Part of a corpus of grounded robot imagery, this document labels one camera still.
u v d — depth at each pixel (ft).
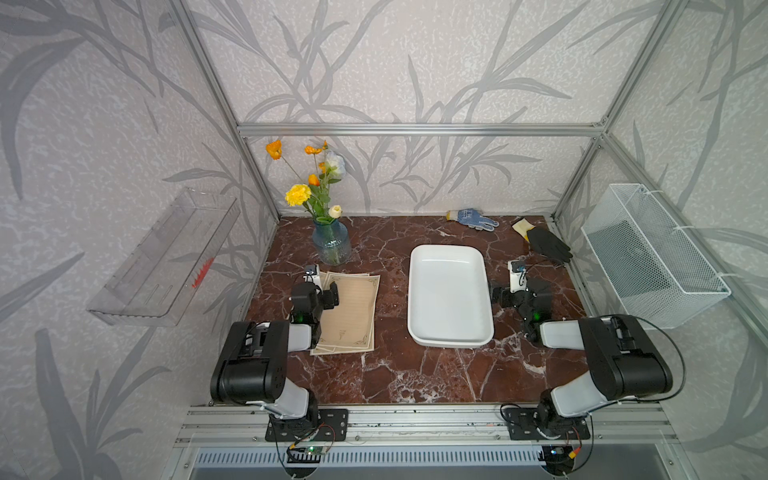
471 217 3.92
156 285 2.09
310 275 2.64
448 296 3.06
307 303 2.34
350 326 2.99
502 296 2.78
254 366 1.46
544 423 2.20
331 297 2.78
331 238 3.25
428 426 2.47
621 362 1.50
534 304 2.41
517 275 2.66
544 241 3.62
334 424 2.42
